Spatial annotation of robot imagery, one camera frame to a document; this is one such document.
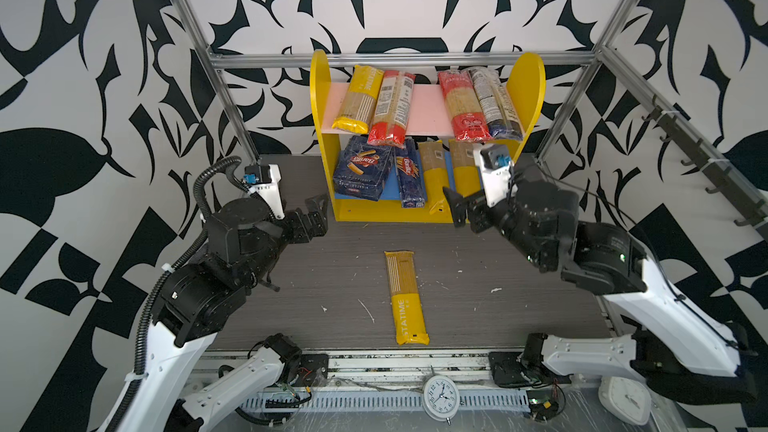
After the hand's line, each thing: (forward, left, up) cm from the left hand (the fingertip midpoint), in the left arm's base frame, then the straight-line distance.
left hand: (306, 193), depth 57 cm
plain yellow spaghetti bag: (+25, -31, -24) cm, 47 cm away
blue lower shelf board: (+20, -17, -26) cm, 37 cm away
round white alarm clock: (-30, -26, -37) cm, 54 cm away
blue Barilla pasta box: (+25, -9, -21) cm, 34 cm away
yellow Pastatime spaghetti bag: (-12, -21, -38) cm, 46 cm away
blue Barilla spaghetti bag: (+24, -23, -24) cm, 41 cm away
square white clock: (-32, -69, -38) cm, 85 cm away
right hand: (0, -30, +3) cm, 30 cm away
